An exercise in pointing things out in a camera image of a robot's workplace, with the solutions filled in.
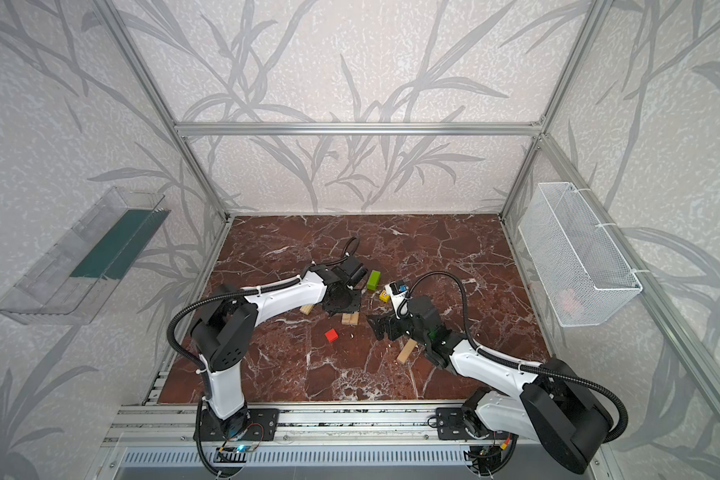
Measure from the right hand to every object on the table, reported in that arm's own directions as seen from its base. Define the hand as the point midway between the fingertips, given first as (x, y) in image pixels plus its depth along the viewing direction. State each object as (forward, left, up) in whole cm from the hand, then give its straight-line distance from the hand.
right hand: (381, 301), depth 84 cm
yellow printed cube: (+7, -1, -10) cm, 12 cm away
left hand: (+4, +7, -7) cm, 11 cm away
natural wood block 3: (-11, -7, -10) cm, 16 cm away
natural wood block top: (-2, +11, -8) cm, 13 cm away
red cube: (-6, +15, -11) cm, 19 cm away
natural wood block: (-1, +8, -9) cm, 12 cm away
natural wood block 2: (+1, +5, +8) cm, 10 cm away
